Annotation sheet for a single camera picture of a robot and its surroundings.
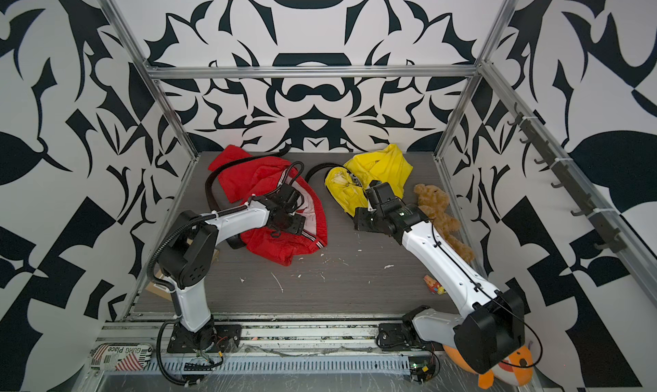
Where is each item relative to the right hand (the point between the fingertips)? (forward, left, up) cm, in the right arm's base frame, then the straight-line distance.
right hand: (359, 215), depth 81 cm
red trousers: (+28, +46, -14) cm, 56 cm away
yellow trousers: (+22, +2, -12) cm, 25 cm away
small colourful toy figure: (-17, -23, -15) cm, 32 cm away
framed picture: (-17, +62, -15) cm, 66 cm away
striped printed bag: (-35, +66, -13) cm, 76 cm away
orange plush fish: (-40, -21, +17) cm, 48 cm away
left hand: (+7, +23, -14) cm, 28 cm away
